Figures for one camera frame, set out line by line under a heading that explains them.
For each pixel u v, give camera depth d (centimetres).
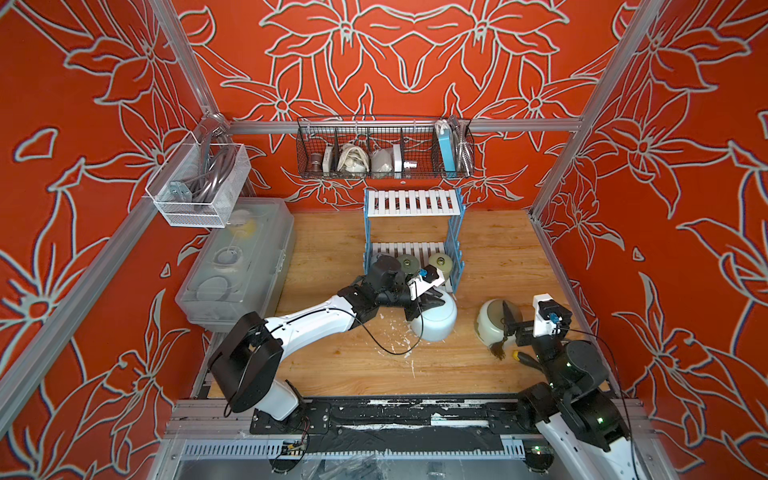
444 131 83
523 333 61
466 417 74
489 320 81
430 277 64
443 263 91
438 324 73
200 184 78
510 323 63
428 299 71
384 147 97
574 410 51
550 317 55
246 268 78
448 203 85
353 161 90
